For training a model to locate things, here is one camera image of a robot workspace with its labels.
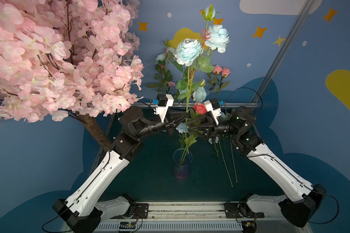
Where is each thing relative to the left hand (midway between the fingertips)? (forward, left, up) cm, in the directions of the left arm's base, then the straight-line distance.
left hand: (187, 110), depth 52 cm
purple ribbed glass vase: (-3, 0, -33) cm, 33 cm away
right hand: (-3, -1, -5) cm, 6 cm away
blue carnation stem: (+2, -28, -51) cm, 58 cm away
